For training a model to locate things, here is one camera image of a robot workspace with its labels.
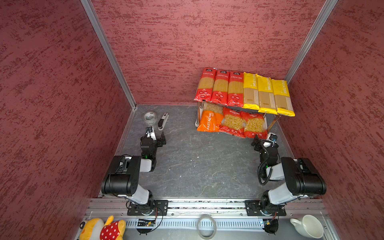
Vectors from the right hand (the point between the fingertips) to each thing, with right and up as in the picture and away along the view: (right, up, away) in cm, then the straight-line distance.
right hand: (261, 138), depth 91 cm
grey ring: (-32, -39, -25) cm, 56 cm away
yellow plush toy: (-85, -36, -27) cm, 96 cm away
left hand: (-66, +2, +3) cm, 67 cm away
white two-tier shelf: (+17, +12, +22) cm, 30 cm away
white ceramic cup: (+11, -37, -24) cm, 46 cm away
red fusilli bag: (-16, +9, +7) cm, 20 cm away
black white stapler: (-66, +10, +15) cm, 68 cm away
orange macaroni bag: (-30, +14, +9) cm, 34 cm away
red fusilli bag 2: (-3, +8, +4) cm, 9 cm away
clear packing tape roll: (-77, +14, +22) cm, 81 cm away
